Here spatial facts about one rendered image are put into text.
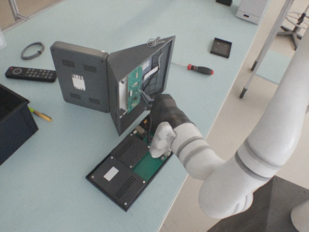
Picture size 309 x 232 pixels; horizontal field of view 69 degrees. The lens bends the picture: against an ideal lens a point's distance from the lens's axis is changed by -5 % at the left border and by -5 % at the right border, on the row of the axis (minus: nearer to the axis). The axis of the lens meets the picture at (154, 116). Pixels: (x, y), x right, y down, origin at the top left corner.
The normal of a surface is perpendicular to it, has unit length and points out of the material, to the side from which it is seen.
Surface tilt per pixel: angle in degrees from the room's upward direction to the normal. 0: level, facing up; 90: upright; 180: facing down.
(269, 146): 58
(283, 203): 0
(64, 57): 90
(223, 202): 50
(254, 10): 90
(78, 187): 0
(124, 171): 0
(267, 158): 65
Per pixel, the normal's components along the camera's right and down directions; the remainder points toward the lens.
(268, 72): 0.10, -0.63
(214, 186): -0.72, -0.36
